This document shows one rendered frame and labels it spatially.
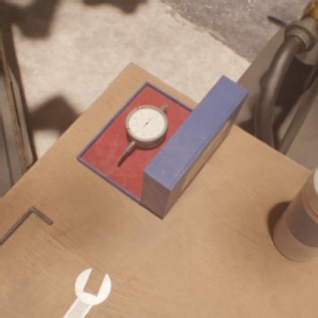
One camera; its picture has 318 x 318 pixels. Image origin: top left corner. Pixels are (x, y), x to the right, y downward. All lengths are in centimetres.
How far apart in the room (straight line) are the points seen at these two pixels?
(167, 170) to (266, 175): 19
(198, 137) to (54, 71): 87
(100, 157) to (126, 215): 9
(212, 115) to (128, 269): 22
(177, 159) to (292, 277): 21
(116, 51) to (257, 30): 42
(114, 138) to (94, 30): 79
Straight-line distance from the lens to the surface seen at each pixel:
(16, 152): 84
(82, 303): 58
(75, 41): 139
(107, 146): 64
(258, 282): 59
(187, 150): 51
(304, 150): 122
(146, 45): 136
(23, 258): 61
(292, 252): 58
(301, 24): 82
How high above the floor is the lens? 104
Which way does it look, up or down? 64 degrees down
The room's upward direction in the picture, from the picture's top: straight up
